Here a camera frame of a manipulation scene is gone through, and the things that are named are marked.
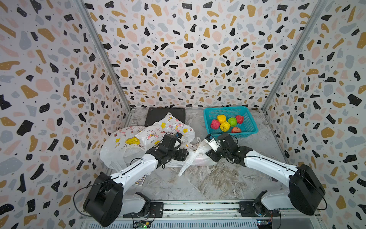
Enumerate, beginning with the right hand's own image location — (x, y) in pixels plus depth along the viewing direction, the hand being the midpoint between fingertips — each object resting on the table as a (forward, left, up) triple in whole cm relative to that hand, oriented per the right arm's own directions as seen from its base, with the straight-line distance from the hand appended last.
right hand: (209, 150), depth 85 cm
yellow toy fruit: (+31, -11, -6) cm, 33 cm away
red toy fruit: (+30, -25, -5) cm, 40 cm away
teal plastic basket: (+23, -30, -6) cm, 38 cm away
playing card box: (-17, +40, -8) cm, 44 cm away
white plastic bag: (+1, +54, 0) cm, 54 cm away
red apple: (+21, -20, -7) cm, 30 cm away
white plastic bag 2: (+12, +24, +9) cm, 28 cm away
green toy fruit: (+28, -19, -5) cm, 34 cm away
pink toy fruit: (+24, -5, -4) cm, 25 cm away
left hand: (-2, +14, 0) cm, 14 cm away
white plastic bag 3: (-4, +6, -2) cm, 7 cm away
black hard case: (+36, +43, -9) cm, 57 cm away
